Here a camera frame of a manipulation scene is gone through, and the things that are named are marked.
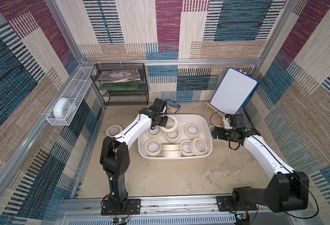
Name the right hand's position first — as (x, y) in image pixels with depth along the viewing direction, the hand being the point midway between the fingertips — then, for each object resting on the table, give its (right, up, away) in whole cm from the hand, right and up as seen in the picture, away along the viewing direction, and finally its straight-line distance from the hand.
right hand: (219, 132), depth 86 cm
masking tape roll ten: (-11, -11, +8) cm, 17 cm away
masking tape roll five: (-41, -11, +9) cm, 43 cm away
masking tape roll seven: (-29, -9, -1) cm, 31 cm away
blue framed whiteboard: (+12, +25, +6) cm, 28 cm away
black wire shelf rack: (-68, +25, +33) cm, 79 cm away
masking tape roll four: (-27, -5, +11) cm, 30 cm away
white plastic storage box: (-19, -4, +14) cm, 24 cm away
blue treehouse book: (-27, +16, +29) cm, 43 cm away
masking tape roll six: (-42, -4, +11) cm, 43 cm away
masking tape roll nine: (-19, -11, +8) cm, 24 cm away
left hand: (-35, +7, +5) cm, 36 cm away
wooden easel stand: (0, +18, +23) cm, 29 cm away
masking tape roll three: (-13, -1, +16) cm, 21 cm away
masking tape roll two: (-29, +1, -1) cm, 29 cm away
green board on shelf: (-63, +30, +9) cm, 70 cm away
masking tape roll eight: (-29, -12, -3) cm, 31 cm away
